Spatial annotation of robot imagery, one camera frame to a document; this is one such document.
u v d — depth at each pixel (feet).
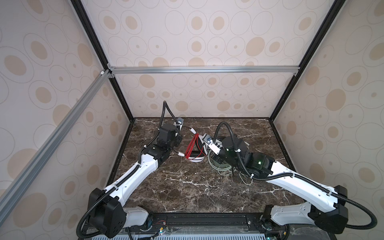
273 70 3.03
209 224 2.44
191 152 2.61
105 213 1.28
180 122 2.21
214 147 1.82
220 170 2.98
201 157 2.55
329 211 1.32
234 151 1.50
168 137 1.87
